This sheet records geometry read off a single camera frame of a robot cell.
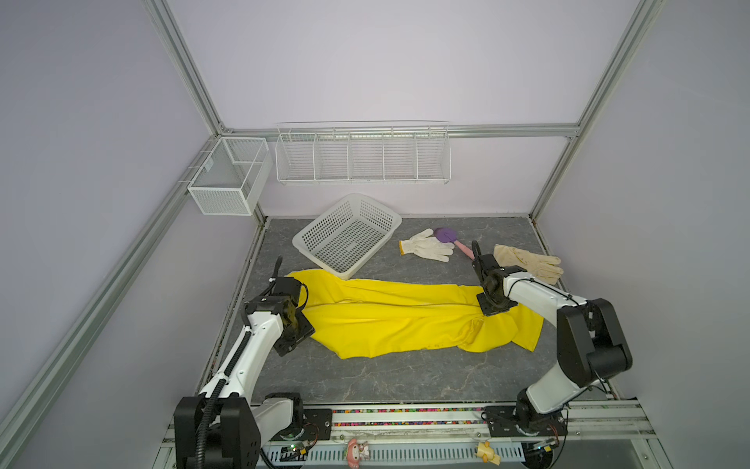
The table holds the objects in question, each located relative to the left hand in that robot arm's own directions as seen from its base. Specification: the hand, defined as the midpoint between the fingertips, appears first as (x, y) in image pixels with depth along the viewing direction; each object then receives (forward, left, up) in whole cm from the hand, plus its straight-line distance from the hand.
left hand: (301, 338), depth 80 cm
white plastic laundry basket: (+45, -11, -9) cm, 47 cm away
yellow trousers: (+7, -16, -5) cm, 19 cm away
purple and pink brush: (+40, -51, -6) cm, 65 cm away
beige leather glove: (+22, -84, -8) cm, 87 cm away
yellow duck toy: (-29, -45, -3) cm, 53 cm away
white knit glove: (+37, -42, -8) cm, 56 cm away
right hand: (+9, -60, -4) cm, 61 cm away
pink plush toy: (-27, -15, -5) cm, 31 cm away
